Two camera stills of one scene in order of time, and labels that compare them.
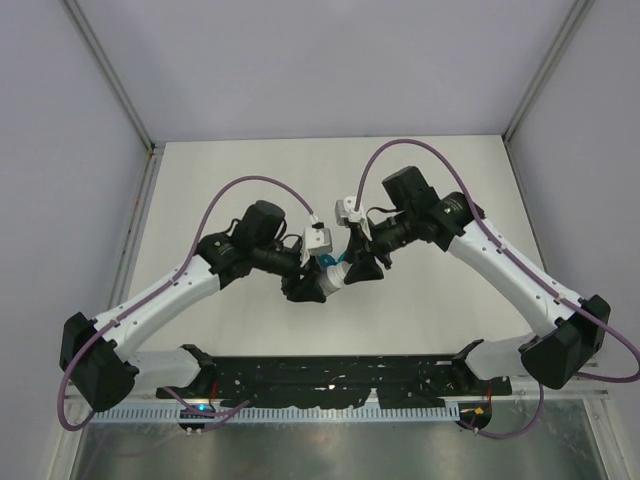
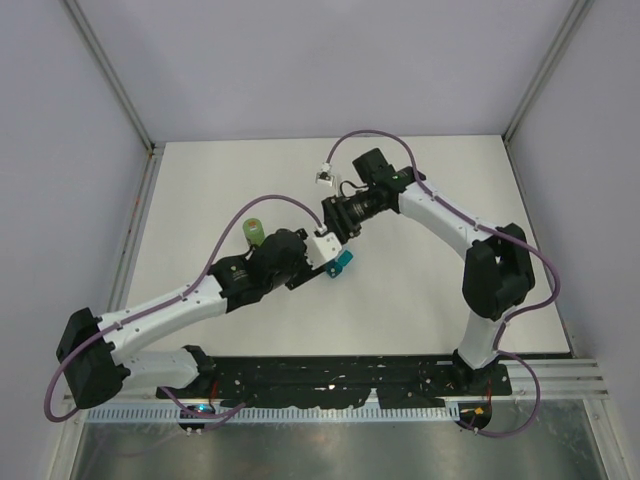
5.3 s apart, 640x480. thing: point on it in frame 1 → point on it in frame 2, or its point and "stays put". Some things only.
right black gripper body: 387,236 → 351,212
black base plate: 318,381 stays put
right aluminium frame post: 578,13 stays put
